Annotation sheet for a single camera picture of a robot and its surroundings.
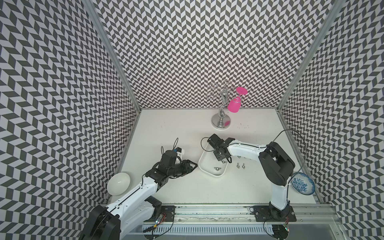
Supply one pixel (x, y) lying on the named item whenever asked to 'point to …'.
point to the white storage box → (209, 163)
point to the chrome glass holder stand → (220, 121)
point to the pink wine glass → (234, 105)
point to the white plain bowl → (118, 184)
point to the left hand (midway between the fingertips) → (195, 168)
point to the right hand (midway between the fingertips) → (224, 154)
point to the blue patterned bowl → (303, 183)
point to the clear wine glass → (213, 87)
